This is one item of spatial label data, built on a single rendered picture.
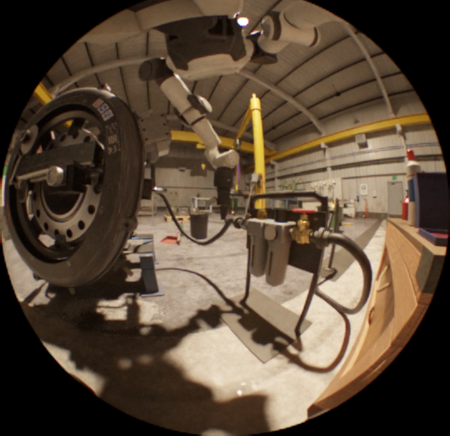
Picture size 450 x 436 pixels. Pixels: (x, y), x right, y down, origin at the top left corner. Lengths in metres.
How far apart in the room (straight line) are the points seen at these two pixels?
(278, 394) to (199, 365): 0.27
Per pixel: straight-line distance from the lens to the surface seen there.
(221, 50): 0.44
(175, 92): 0.61
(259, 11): 8.27
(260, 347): 0.60
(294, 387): 0.56
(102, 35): 0.19
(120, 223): 0.42
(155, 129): 0.49
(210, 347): 0.60
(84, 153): 0.46
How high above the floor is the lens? 0.51
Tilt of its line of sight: 2 degrees down
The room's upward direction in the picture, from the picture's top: 1 degrees clockwise
